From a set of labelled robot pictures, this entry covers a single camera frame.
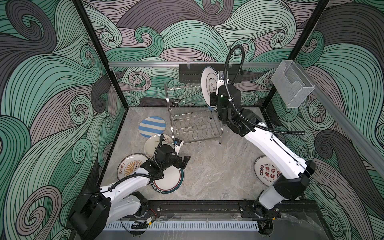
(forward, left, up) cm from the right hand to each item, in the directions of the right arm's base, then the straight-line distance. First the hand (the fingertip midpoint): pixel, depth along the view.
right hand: (220, 86), depth 65 cm
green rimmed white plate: (-27, +24, -46) cm, 58 cm away
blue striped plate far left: (+12, +44, -46) cm, 64 cm away
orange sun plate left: (-18, +50, -44) cm, 69 cm away
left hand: (-14, +17, -35) cm, 42 cm away
